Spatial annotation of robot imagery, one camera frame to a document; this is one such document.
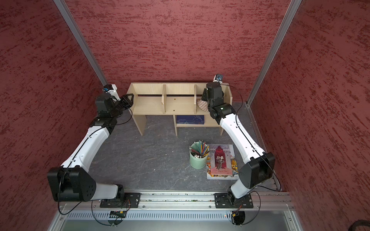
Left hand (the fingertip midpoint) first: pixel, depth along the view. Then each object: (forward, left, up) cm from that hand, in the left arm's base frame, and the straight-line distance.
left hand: (132, 98), depth 79 cm
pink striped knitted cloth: (-4, -40, -2) cm, 40 cm away
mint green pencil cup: (-27, -38, -27) cm, 53 cm away
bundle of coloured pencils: (-21, -39, -20) cm, 49 cm away
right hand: (+2, -44, +3) cm, 44 cm away
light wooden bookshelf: (+7, -28, -8) cm, 30 cm away
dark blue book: (-3, -33, -16) cm, 37 cm away
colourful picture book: (-26, -53, -30) cm, 66 cm away
